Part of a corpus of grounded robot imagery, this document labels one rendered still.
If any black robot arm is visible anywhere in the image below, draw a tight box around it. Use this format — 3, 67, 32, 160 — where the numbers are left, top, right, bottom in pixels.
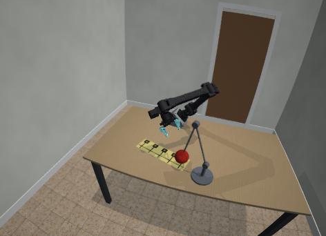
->
148, 82, 220, 122

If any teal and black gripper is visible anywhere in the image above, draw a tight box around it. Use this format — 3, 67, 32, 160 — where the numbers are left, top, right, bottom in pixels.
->
159, 113, 180, 137

